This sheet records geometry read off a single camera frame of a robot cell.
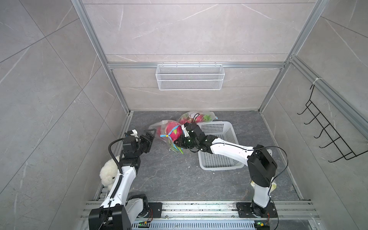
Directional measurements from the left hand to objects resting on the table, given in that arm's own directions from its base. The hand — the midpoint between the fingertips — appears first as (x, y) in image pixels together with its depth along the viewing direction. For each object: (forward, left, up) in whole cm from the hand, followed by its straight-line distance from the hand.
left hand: (155, 132), depth 80 cm
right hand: (-4, -11, -6) cm, 13 cm away
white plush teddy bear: (-22, +19, 0) cm, 30 cm away
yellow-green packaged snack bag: (-27, -67, -20) cm, 75 cm away
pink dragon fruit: (0, -11, +1) cm, 11 cm away
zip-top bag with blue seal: (-1, -3, -1) cm, 4 cm away
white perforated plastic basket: (-10, -32, -20) cm, 39 cm away
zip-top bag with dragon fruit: (+19, -26, -10) cm, 33 cm away
